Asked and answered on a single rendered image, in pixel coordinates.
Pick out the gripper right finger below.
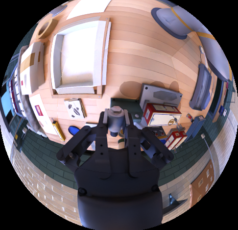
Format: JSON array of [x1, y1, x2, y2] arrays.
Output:
[[123, 108, 175, 179]]

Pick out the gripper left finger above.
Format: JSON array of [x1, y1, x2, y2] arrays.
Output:
[[56, 108, 112, 179]]

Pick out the grey hex-topped cylinder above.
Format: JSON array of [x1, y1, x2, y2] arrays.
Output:
[[108, 105, 124, 138]]

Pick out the blue box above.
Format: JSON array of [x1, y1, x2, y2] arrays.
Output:
[[186, 115, 206, 143]]

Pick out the grey nest plate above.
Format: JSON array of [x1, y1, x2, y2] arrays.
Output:
[[139, 83, 183, 112]]

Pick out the brown cardboard box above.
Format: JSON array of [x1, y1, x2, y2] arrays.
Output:
[[189, 158, 215, 208]]

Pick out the grey panel red buttons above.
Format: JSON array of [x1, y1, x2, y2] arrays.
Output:
[[151, 128, 167, 140]]

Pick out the blue oval object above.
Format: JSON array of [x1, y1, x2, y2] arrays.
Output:
[[68, 126, 83, 136]]

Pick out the yellow utility knife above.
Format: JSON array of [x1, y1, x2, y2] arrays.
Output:
[[51, 118, 67, 142]]

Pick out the booklet with black drawings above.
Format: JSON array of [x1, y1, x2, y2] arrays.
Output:
[[64, 98, 87, 120]]

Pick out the white paper red label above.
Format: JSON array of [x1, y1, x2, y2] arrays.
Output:
[[29, 93, 59, 136]]

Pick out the blue-grey tray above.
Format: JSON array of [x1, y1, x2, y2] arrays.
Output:
[[189, 63, 213, 111]]

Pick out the blue shelf unit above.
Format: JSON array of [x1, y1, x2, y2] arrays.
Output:
[[0, 65, 25, 124]]

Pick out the white open carton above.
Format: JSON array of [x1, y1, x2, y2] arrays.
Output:
[[50, 20, 112, 95]]

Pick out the white flat carton tan tape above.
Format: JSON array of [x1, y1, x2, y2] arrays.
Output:
[[20, 41, 46, 96]]

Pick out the brown tape roll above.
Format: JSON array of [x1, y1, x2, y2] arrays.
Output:
[[38, 19, 59, 39]]

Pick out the grey oval disc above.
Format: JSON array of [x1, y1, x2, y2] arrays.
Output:
[[50, 4, 68, 18]]

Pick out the white paper sheet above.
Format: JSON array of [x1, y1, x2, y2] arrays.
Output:
[[66, 0, 119, 21]]

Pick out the dark green base plate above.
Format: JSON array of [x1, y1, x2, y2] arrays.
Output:
[[110, 97, 142, 123]]

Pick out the wooden box locating frame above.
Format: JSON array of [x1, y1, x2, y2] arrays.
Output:
[[48, 17, 111, 99]]

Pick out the grey cable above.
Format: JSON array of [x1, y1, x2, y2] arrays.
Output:
[[203, 138, 215, 179]]

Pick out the grey wall bracket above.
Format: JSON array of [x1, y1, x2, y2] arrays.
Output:
[[163, 193, 188, 218]]

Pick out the dark blue round base plate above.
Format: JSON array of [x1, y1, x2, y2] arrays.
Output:
[[150, 7, 188, 40]]

